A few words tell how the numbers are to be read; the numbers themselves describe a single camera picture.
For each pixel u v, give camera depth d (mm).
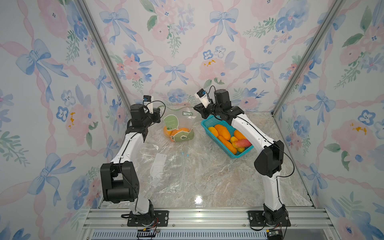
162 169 900
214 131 1034
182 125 922
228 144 931
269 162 554
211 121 1069
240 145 907
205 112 760
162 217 744
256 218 732
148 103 718
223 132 1015
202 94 718
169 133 953
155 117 762
